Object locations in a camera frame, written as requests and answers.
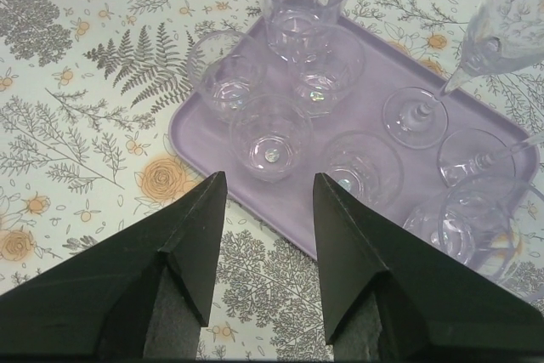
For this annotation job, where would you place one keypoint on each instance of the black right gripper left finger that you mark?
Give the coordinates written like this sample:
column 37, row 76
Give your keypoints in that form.
column 144, row 293

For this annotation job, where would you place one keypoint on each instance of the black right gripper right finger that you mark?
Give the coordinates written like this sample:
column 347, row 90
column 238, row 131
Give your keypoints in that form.
column 387, row 294

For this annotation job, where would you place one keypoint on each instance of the clear tall tumbler glass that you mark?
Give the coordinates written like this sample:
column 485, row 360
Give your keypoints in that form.
column 492, row 224

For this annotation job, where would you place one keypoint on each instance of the clear wine glass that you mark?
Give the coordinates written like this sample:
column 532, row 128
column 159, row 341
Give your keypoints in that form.
column 469, row 152

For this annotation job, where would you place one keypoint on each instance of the small clear tumbler glass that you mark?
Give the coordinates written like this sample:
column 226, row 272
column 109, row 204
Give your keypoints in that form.
column 226, row 69

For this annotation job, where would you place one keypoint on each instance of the clear champagne flute glass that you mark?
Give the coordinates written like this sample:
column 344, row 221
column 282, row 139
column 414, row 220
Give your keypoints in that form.
column 502, row 36

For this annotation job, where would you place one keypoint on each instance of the lilac plastic tray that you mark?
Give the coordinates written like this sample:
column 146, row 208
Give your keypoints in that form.
column 202, row 141

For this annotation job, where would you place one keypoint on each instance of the floral patterned tablecloth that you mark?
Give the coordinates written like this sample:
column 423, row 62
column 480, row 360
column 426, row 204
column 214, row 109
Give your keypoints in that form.
column 88, row 88

